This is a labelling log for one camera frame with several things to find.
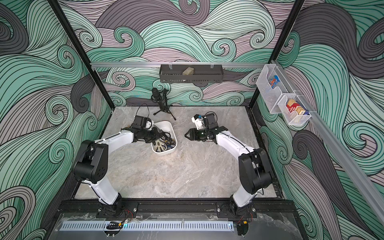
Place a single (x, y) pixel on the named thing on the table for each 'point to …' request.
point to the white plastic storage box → (166, 126)
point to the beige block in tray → (189, 71)
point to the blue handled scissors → (170, 144)
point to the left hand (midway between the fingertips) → (162, 133)
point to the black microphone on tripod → (160, 97)
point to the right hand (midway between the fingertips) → (189, 135)
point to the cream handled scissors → (159, 147)
